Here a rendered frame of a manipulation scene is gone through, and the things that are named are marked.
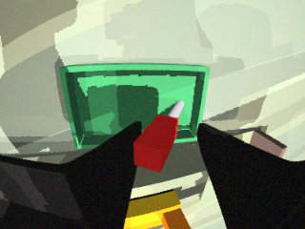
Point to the green tray floor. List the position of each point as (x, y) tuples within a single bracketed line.
[(108, 102)]

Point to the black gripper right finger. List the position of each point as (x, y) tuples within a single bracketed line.
[(255, 189)]

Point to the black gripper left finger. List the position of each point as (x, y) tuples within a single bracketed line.
[(93, 190)]

